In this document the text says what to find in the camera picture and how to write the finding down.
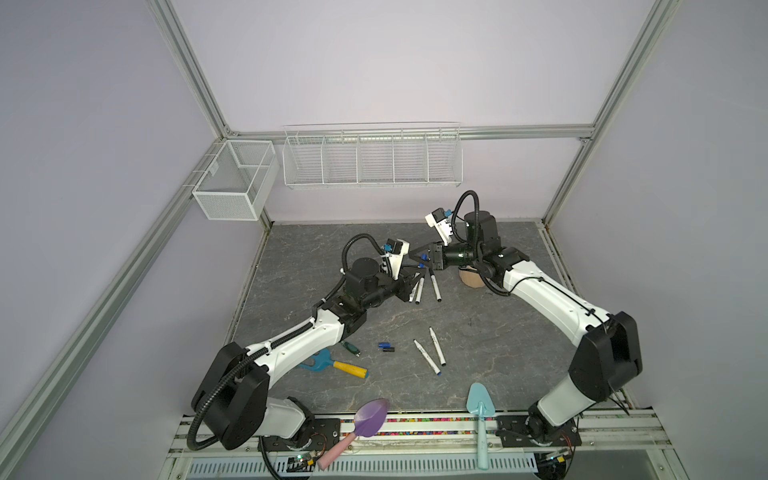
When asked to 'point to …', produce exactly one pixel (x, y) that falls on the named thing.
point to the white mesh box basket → (239, 181)
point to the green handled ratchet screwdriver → (352, 349)
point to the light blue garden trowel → (480, 403)
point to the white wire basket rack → (372, 155)
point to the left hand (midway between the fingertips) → (423, 270)
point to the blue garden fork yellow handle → (323, 359)
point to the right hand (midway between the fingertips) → (411, 260)
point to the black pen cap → (388, 349)
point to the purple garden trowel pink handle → (368, 419)
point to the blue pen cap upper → (384, 345)
